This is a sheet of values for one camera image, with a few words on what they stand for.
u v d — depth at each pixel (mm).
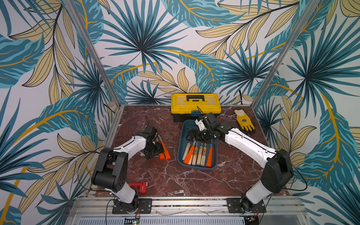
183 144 950
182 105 953
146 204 735
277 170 434
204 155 901
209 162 879
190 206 748
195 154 900
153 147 783
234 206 732
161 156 896
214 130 616
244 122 1065
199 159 879
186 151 907
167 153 918
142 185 787
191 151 901
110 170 447
